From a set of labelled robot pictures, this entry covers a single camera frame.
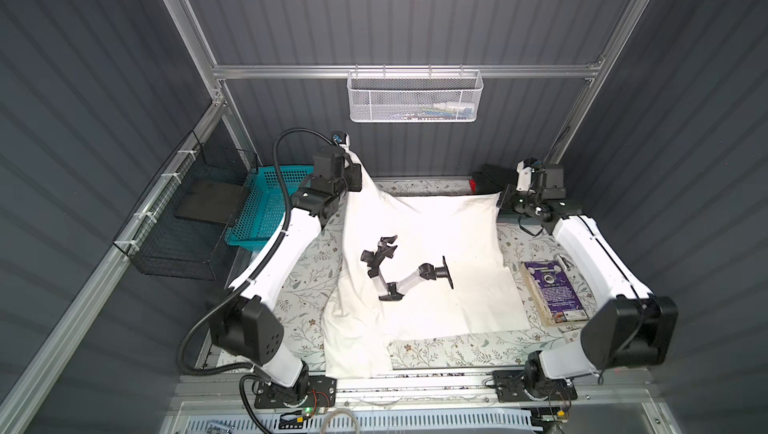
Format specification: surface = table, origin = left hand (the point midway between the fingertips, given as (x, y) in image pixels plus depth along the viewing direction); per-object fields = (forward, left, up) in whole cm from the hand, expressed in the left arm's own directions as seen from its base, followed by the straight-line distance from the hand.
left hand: (349, 163), depth 79 cm
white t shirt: (-15, -15, -31) cm, 38 cm away
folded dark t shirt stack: (+18, -51, -24) cm, 59 cm away
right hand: (-6, -43, -8) cm, 44 cm away
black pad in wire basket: (-7, +36, -5) cm, 37 cm away
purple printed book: (-26, -59, -30) cm, 71 cm away
